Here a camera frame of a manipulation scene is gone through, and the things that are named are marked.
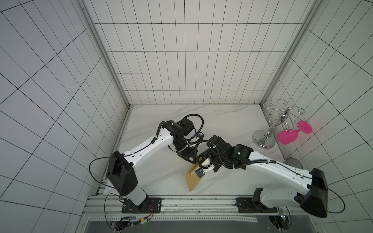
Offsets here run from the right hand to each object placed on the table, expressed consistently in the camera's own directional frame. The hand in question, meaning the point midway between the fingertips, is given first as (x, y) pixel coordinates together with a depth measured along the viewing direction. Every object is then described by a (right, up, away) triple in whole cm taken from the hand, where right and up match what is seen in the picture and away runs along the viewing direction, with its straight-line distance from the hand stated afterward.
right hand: (199, 152), depth 75 cm
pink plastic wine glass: (+51, +8, +6) cm, 52 cm away
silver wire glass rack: (+47, +4, +21) cm, 52 cm away
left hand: (-5, -4, -6) cm, 9 cm away
